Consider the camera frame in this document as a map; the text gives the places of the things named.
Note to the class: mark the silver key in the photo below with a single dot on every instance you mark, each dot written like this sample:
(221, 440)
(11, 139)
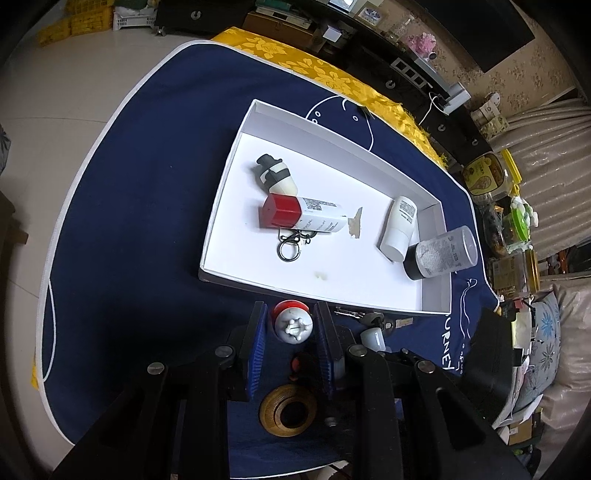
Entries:
(369, 318)

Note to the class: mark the small white bottle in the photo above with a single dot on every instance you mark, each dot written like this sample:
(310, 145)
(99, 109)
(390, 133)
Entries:
(373, 339)

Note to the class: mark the red cap white tube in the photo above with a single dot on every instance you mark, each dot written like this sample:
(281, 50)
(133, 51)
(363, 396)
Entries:
(281, 211)

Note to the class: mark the clear bottle black cap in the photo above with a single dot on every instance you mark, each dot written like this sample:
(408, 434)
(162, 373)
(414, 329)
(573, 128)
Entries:
(441, 256)

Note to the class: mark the yellow floral tablecloth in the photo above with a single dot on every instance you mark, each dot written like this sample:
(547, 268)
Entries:
(323, 69)

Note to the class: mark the dark wall television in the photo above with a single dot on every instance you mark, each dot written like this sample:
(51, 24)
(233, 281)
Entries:
(503, 32)

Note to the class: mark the white plastic crate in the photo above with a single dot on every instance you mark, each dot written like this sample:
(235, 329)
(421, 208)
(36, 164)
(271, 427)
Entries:
(134, 17)

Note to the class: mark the floral print cushion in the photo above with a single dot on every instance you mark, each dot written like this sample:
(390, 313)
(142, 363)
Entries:
(3, 147)

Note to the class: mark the small beige tag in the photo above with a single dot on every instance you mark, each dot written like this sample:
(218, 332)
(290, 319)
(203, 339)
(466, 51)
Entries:
(399, 323)

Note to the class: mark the white lotion bottle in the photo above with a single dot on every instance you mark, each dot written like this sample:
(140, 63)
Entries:
(399, 226)

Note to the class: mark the yellow snack jar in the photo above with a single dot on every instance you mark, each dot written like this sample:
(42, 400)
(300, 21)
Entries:
(485, 173)

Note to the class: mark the stack of yellow crates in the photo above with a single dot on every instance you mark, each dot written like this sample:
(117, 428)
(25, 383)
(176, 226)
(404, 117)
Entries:
(78, 21)

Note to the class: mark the red white toy figurine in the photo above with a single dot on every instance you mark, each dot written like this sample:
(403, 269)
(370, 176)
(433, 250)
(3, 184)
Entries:
(292, 323)

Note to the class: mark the navy blue tablecloth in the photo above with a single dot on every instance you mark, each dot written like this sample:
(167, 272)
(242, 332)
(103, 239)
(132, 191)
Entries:
(138, 207)

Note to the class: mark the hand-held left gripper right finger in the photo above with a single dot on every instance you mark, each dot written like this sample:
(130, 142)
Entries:
(325, 344)

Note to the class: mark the pink flower bunch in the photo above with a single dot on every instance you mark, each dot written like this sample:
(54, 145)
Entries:
(422, 44)

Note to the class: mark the black tv cabinet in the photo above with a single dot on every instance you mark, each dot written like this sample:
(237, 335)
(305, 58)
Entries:
(397, 78)

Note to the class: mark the white power adapter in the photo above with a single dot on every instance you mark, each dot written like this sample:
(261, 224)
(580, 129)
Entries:
(457, 97)

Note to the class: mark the beige curtain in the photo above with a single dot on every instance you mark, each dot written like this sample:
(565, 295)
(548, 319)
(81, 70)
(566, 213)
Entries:
(549, 152)

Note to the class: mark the blue flower print pillow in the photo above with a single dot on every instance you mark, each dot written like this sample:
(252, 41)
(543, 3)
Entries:
(547, 327)

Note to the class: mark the green lid container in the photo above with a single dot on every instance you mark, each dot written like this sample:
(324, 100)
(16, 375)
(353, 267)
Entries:
(521, 217)

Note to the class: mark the white cardboard box tray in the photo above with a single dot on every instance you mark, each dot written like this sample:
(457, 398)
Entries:
(332, 175)

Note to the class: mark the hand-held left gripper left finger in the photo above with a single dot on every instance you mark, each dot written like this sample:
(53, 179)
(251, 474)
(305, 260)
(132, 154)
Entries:
(256, 344)

